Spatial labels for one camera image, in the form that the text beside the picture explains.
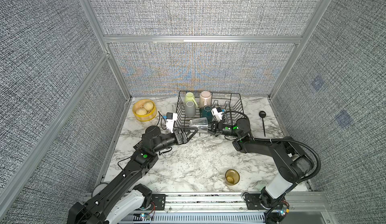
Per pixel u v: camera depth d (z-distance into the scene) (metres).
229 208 0.73
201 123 0.70
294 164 0.46
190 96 1.04
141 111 1.03
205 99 1.01
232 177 0.80
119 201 0.55
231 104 1.13
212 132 0.71
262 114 1.06
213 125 0.72
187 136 0.59
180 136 0.58
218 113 0.75
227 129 0.70
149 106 1.06
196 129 0.63
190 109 0.99
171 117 0.64
